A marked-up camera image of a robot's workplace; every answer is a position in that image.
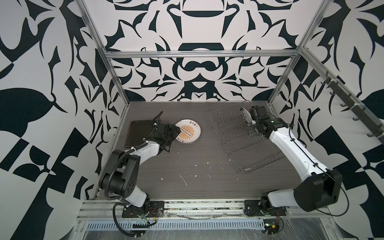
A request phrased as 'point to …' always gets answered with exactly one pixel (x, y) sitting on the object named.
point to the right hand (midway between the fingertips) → (258, 126)
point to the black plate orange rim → (138, 131)
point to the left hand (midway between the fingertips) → (178, 128)
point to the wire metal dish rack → (247, 150)
